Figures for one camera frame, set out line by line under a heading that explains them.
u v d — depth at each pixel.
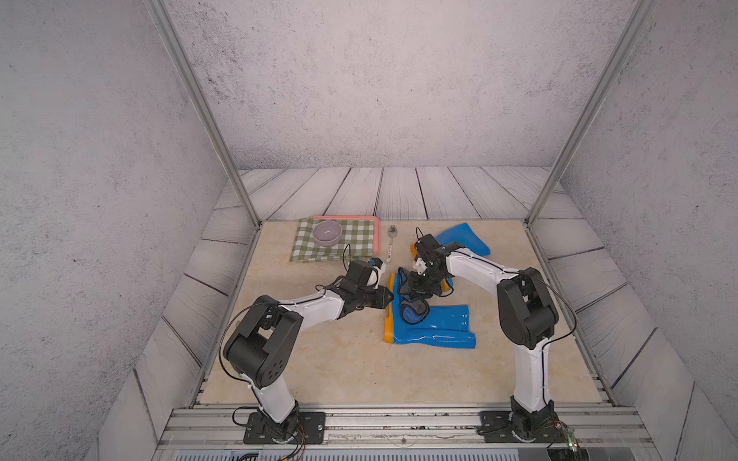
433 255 0.73
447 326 0.94
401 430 0.75
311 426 0.73
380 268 0.85
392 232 1.18
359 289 0.75
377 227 1.21
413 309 0.88
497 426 0.72
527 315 0.53
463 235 1.16
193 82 0.81
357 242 1.14
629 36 0.74
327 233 1.12
